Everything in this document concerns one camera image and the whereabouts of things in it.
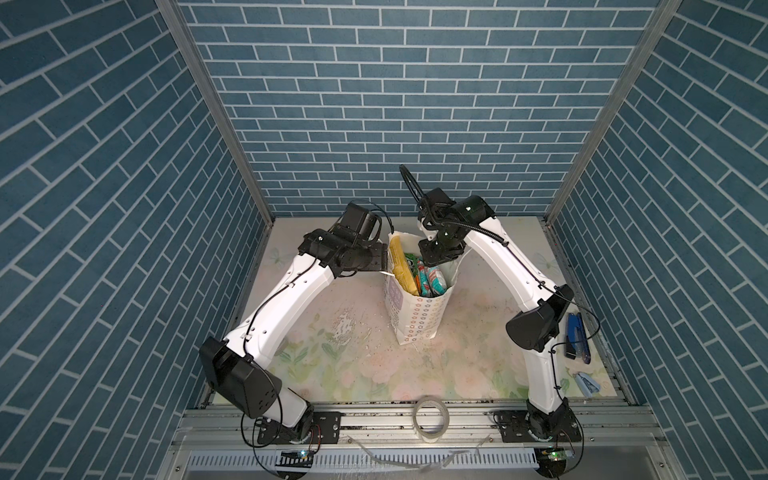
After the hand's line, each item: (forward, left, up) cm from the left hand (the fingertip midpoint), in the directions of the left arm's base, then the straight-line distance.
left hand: (378, 257), depth 77 cm
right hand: (+2, -13, -3) cm, 13 cm away
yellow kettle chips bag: (-1, -6, -2) cm, 6 cm away
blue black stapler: (-15, -58, -23) cm, 64 cm away
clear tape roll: (-37, -12, -24) cm, 45 cm away
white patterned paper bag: (-12, -10, -10) cm, 18 cm away
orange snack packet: (-5, -11, -5) cm, 13 cm away
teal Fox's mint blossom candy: (-5, -15, -2) cm, 16 cm away
